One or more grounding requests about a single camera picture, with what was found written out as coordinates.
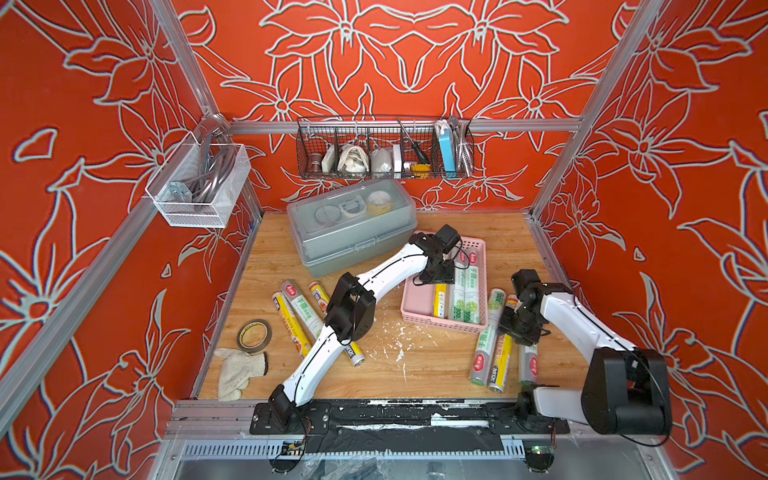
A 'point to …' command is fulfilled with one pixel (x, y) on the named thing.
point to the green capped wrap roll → (305, 309)
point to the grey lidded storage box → (347, 227)
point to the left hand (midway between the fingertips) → (450, 278)
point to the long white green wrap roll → (487, 338)
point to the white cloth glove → (236, 368)
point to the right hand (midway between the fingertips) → (501, 332)
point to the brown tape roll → (261, 346)
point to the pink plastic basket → (417, 300)
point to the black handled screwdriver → (419, 151)
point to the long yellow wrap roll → (500, 368)
